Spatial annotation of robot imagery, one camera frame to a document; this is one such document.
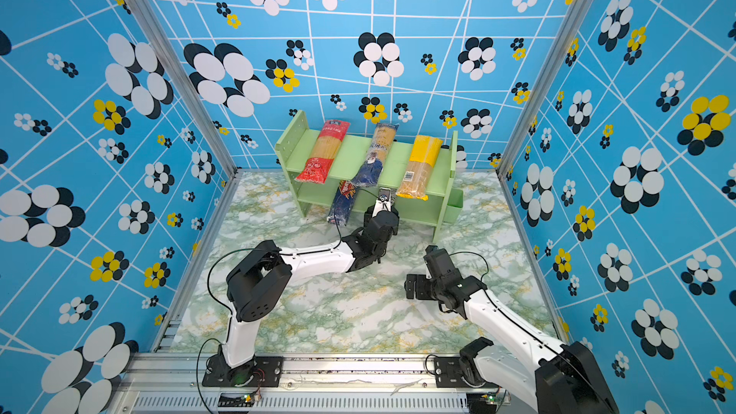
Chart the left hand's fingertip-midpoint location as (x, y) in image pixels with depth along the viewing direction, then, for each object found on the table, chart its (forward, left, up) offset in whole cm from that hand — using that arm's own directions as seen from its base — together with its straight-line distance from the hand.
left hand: (391, 203), depth 88 cm
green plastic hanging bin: (+3, -22, -6) cm, 23 cm away
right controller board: (-49, -22, -17) cm, 56 cm away
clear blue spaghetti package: (-6, +2, +12) cm, 14 cm away
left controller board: (-49, +39, -18) cm, 65 cm away
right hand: (-20, -9, -13) cm, 26 cm away
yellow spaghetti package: (-4, -5, +14) cm, 15 cm away
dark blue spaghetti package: (0, +15, 0) cm, 15 cm away
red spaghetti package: (+10, +20, +13) cm, 26 cm away
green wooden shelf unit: (+5, +15, +9) cm, 18 cm away
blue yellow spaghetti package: (0, +7, +14) cm, 16 cm away
